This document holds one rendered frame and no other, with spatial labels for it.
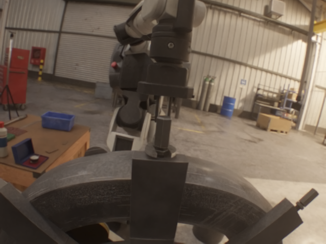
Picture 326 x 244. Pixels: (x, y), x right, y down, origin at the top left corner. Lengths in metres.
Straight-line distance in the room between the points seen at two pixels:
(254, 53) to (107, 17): 7.45
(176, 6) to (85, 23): 9.68
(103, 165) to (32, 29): 11.63
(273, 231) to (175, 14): 0.48
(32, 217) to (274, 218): 0.45
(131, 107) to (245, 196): 0.64
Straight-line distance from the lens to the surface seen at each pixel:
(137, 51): 0.94
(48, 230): 0.40
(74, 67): 9.89
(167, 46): 0.37
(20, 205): 0.39
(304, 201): 0.45
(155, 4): 0.39
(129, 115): 0.84
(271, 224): 0.41
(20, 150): 1.35
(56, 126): 1.87
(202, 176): 0.32
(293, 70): 10.73
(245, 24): 9.71
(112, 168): 0.31
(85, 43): 9.76
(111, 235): 0.59
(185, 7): 0.37
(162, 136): 0.24
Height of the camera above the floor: 1.12
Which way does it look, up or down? 9 degrees down
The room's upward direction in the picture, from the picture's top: 11 degrees clockwise
